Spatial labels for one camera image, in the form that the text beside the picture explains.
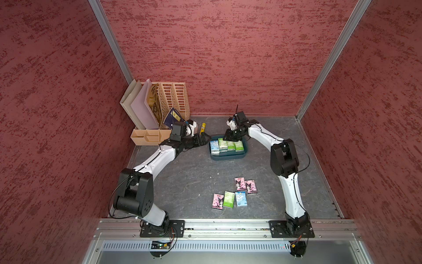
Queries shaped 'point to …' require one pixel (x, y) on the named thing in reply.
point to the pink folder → (141, 110)
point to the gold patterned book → (154, 104)
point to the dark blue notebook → (173, 116)
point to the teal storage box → (227, 155)
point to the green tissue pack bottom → (228, 199)
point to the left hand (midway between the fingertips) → (205, 142)
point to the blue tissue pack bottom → (241, 198)
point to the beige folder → (126, 101)
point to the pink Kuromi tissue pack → (240, 183)
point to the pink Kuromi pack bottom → (217, 201)
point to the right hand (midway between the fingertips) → (225, 140)
